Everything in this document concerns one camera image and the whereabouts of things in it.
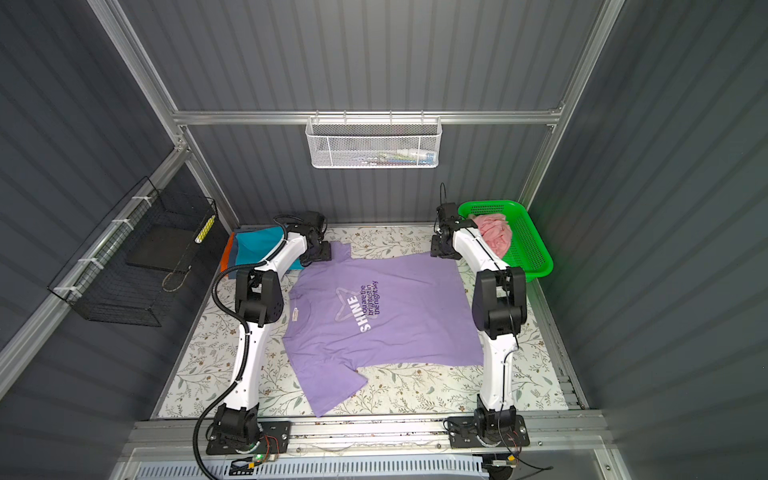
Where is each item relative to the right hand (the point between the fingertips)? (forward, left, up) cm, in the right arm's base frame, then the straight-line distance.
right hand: (446, 251), depth 101 cm
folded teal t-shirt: (+5, +69, -3) cm, 69 cm away
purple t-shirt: (-18, +31, -8) cm, 37 cm away
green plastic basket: (+5, -31, -7) cm, 32 cm away
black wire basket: (-23, +82, +21) cm, 87 cm away
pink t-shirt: (+13, -21, -4) cm, 25 cm away
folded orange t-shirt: (+4, +80, -4) cm, 80 cm away
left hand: (+5, +46, -7) cm, 47 cm away
